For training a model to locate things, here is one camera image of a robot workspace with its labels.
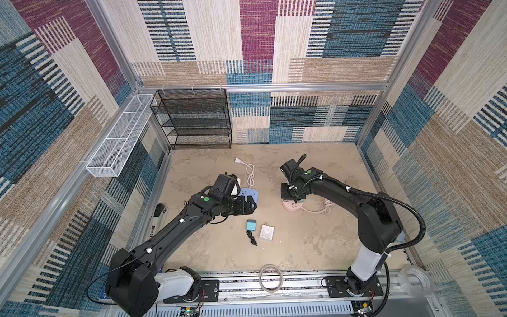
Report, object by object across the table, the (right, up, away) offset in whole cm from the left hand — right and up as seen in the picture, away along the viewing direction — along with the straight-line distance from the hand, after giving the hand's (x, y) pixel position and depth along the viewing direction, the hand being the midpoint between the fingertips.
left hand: (249, 207), depth 79 cm
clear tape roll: (+63, -27, -4) cm, 69 cm away
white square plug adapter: (+7, -12, +6) cm, 15 cm away
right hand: (+18, +2, +11) cm, 21 cm away
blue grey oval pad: (+64, -14, +6) cm, 66 cm away
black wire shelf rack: (-31, +42, +30) cm, 60 cm away
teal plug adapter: (+1, -10, +9) cm, 13 cm away
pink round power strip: (+19, -2, +12) cm, 22 cm away
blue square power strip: (0, +3, +18) cm, 18 cm away
